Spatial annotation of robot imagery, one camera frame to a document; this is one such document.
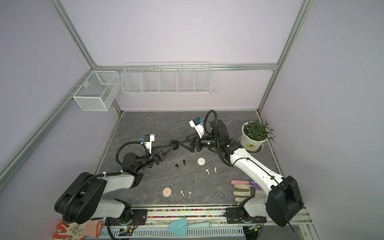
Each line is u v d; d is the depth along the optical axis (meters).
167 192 0.81
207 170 0.89
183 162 0.94
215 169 0.89
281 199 0.40
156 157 0.68
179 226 0.71
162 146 0.71
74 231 0.68
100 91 0.99
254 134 0.85
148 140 0.69
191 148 0.64
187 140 0.66
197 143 0.63
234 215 0.74
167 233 0.71
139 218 0.74
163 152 0.74
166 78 0.99
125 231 0.72
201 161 0.92
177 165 0.91
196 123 0.64
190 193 0.81
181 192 0.81
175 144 0.74
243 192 0.81
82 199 0.43
